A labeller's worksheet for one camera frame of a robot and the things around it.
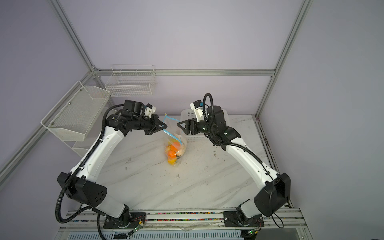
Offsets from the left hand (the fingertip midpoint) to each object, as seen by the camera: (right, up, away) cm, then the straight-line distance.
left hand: (166, 126), depth 73 cm
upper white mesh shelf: (-51, +5, +6) cm, 51 cm away
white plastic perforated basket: (+9, +10, +41) cm, 43 cm away
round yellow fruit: (0, -21, +17) cm, 28 cm away
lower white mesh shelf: (-42, -11, +1) cm, 44 cm away
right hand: (+8, +2, -3) cm, 9 cm away
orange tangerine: (+1, -16, +12) cm, 20 cm away
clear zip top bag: (+3, -4, -2) cm, 5 cm away
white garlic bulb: (+6, -15, +13) cm, 21 cm away
